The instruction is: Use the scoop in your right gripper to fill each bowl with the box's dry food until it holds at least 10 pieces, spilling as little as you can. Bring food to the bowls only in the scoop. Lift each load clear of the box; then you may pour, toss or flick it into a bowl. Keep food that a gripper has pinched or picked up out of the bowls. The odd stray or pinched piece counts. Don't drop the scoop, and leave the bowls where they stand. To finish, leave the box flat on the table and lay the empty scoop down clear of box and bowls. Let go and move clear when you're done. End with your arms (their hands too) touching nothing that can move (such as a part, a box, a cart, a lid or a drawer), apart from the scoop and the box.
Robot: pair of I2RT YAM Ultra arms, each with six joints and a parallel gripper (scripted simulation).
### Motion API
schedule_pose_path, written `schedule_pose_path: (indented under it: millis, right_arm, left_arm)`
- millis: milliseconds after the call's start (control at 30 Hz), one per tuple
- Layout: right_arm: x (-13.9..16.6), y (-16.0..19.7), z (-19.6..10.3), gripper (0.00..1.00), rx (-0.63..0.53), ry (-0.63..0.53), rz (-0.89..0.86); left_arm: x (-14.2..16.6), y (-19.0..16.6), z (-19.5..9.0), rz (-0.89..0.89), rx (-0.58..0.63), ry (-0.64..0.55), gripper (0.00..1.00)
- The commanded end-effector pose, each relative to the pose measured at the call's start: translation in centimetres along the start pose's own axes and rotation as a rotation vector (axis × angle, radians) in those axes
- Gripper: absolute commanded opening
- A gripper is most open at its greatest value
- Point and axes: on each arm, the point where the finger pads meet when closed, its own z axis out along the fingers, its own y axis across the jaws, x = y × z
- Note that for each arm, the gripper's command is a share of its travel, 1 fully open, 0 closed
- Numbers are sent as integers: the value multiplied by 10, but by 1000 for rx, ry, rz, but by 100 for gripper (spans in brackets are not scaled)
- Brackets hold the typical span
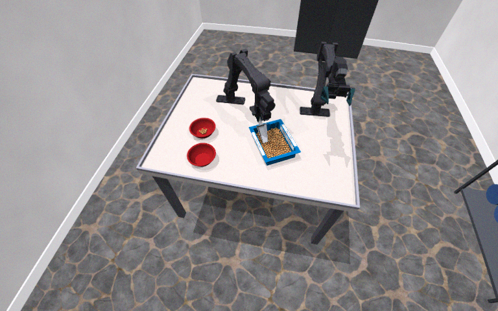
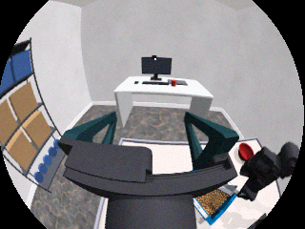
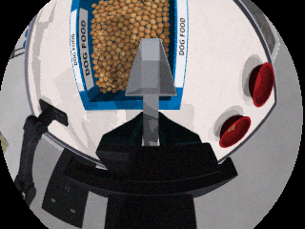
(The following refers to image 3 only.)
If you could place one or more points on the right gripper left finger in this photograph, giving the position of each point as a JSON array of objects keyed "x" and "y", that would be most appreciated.
[{"x": 126, "y": 133}]

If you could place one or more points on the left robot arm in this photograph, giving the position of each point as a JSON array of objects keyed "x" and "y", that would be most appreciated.
[{"x": 33, "y": 130}]

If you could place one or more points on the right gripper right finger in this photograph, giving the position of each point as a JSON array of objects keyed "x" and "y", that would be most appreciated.
[{"x": 174, "y": 133}]

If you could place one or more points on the red bowl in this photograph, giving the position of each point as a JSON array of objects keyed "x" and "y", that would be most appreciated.
[
  {"x": 241, "y": 127},
  {"x": 265, "y": 77}
]

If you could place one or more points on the blue dog food box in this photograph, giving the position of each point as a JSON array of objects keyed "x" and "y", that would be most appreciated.
[{"x": 81, "y": 51}]

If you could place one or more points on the grey table edge rim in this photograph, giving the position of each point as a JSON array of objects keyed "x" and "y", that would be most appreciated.
[{"x": 262, "y": 40}]

